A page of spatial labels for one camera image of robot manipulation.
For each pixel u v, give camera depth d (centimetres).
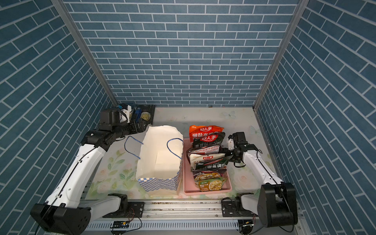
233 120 114
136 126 64
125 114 59
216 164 74
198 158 69
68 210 36
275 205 40
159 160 92
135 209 74
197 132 82
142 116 112
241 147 62
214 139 79
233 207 73
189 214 73
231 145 79
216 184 74
